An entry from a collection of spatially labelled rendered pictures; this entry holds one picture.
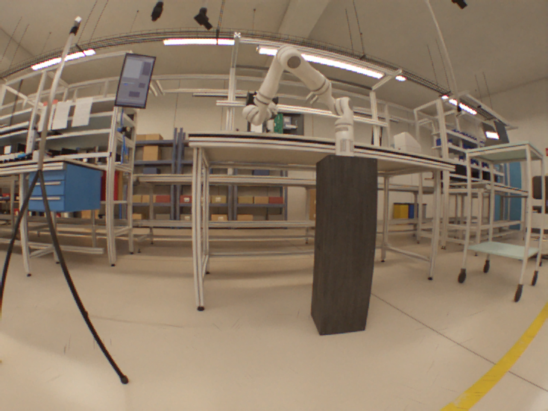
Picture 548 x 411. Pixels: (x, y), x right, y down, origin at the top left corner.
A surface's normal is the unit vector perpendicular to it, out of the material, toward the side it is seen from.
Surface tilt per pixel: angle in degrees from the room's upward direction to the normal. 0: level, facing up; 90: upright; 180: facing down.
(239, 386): 0
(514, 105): 90
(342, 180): 90
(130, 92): 101
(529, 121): 90
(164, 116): 90
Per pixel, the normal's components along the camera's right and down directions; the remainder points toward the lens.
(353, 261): 0.05, 0.03
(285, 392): 0.02, -1.00
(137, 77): 0.59, 0.22
